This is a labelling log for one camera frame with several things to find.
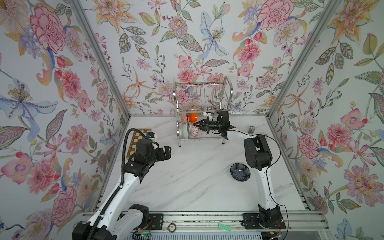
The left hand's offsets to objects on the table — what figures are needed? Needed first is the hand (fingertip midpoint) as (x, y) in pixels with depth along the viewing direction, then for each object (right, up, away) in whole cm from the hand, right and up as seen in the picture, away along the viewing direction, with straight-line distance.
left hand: (167, 147), depth 80 cm
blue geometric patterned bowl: (+15, +9, +12) cm, 21 cm away
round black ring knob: (+4, -38, -8) cm, 39 cm away
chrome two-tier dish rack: (+16, +32, +35) cm, 50 cm away
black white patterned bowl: (+8, +16, +22) cm, 29 cm away
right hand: (+15, +13, +14) cm, 24 cm away
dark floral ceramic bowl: (+42, -16, +9) cm, 46 cm away
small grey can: (+56, +9, +27) cm, 63 cm away
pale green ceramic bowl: (+9, +7, +15) cm, 19 cm away
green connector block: (+29, -37, -9) cm, 48 cm away
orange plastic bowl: (+14, +18, +25) cm, 34 cm away
